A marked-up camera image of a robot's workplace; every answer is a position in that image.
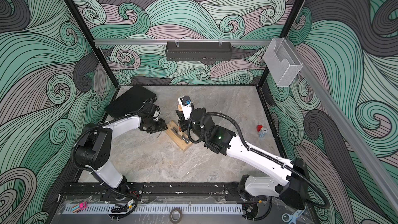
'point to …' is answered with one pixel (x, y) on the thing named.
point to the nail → (159, 134)
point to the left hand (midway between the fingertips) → (163, 127)
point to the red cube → (258, 127)
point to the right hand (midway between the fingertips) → (176, 111)
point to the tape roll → (175, 215)
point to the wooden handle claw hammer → (180, 132)
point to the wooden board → (174, 132)
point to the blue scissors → (291, 219)
